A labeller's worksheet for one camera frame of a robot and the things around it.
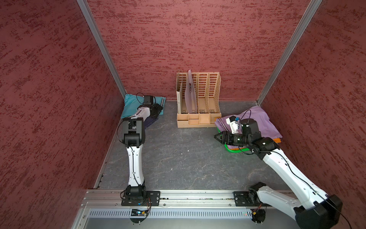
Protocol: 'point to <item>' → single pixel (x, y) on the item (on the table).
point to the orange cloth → (276, 140)
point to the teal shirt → (132, 102)
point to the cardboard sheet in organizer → (179, 98)
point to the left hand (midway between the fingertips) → (161, 111)
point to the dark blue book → (148, 120)
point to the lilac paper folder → (190, 96)
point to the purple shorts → (257, 113)
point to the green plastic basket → (233, 151)
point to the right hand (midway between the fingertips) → (216, 140)
